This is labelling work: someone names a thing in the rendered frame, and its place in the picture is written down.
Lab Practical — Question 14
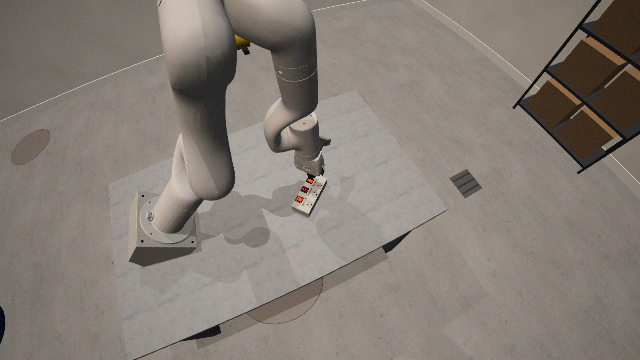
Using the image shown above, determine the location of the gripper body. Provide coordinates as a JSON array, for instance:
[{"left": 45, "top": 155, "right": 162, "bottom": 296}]
[{"left": 294, "top": 151, "right": 325, "bottom": 177}]

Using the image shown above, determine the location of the white power strip body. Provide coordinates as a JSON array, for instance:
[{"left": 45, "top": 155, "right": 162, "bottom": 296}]
[{"left": 291, "top": 175, "right": 328, "bottom": 218}]

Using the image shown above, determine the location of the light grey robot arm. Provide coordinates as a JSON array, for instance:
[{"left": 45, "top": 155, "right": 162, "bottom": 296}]
[{"left": 140, "top": 0, "right": 332, "bottom": 245}]

